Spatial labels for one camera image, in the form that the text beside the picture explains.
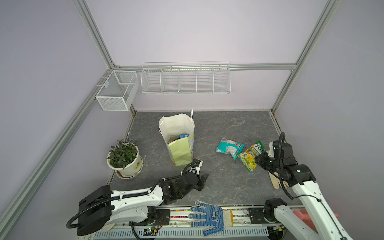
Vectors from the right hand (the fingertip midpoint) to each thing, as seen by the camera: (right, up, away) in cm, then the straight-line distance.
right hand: (256, 158), depth 76 cm
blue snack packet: (-40, +10, +17) cm, 44 cm away
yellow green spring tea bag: (-4, -1, +3) cm, 5 cm away
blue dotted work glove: (-22, -29, -2) cm, 36 cm away
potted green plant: (-68, 0, 0) cm, 68 cm away
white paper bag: (-43, +13, +20) cm, 49 cm away
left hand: (-27, -10, +2) cm, 29 cm away
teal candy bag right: (-9, +3, +20) cm, 22 cm away
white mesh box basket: (-85, +40, +26) cm, 98 cm away
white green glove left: (-74, -32, -5) cm, 81 cm away
